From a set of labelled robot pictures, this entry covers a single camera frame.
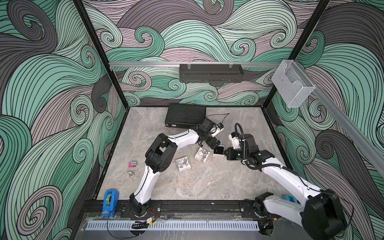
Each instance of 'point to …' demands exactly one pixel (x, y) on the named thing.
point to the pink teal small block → (132, 164)
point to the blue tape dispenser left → (110, 202)
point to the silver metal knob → (131, 174)
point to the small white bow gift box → (183, 163)
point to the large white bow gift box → (202, 155)
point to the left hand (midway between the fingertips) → (215, 136)
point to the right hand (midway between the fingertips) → (222, 153)
